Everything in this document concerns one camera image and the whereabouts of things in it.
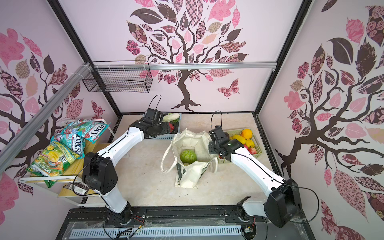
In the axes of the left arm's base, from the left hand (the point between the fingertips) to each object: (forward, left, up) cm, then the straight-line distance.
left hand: (165, 130), depth 89 cm
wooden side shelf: (-34, +28, +16) cm, 47 cm away
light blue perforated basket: (-8, -4, +5) cm, 11 cm away
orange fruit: (+3, -53, -7) cm, 53 cm away
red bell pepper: (+8, -2, -7) cm, 11 cm away
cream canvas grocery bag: (-27, -15, -4) cm, 31 cm away
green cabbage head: (-14, -14, -7) cm, 21 cm away
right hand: (-10, -29, 0) cm, 31 cm away
